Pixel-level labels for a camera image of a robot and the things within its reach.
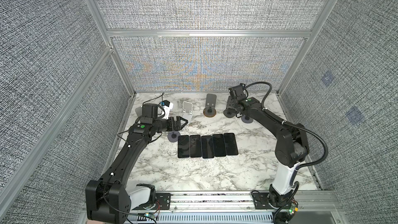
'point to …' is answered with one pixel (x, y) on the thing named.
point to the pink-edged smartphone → (183, 146)
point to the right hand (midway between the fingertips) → (234, 101)
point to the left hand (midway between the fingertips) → (181, 122)
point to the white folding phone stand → (187, 111)
